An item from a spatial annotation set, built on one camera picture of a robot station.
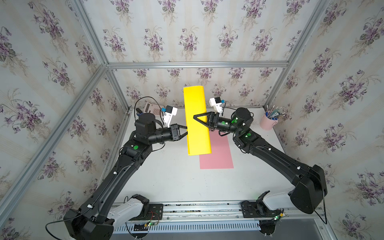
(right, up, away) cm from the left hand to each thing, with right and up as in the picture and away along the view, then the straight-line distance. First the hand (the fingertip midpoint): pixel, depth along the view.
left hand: (192, 131), depth 61 cm
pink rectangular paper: (+18, -18, +31) cm, 41 cm away
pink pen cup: (+52, +3, +40) cm, 66 cm away
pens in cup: (+57, +10, +41) cm, 72 cm away
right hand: (+2, +5, 0) cm, 5 cm away
